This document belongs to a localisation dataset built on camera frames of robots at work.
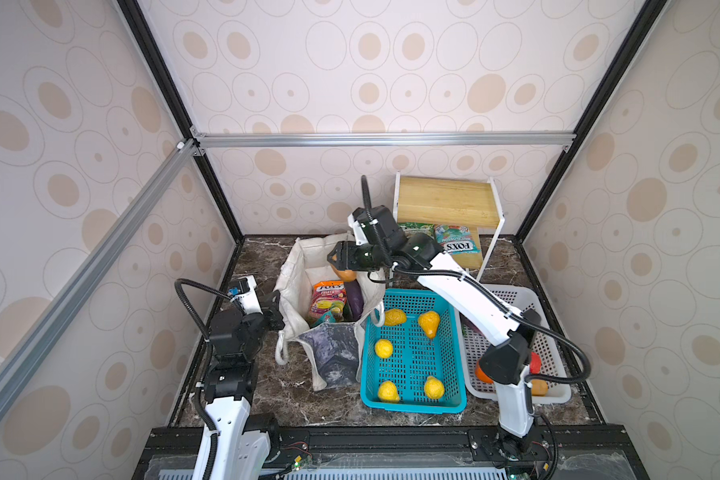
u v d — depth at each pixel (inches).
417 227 38.4
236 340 21.4
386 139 40.4
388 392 30.6
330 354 29.4
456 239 37.2
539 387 30.5
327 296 36.0
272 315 25.4
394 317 36.2
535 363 31.7
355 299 35.1
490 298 19.4
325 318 32.8
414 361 34.5
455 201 33.4
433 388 31.2
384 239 21.8
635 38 28.1
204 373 21.5
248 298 25.0
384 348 33.6
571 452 28.9
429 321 35.4
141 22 27.1
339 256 26.0
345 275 28.3
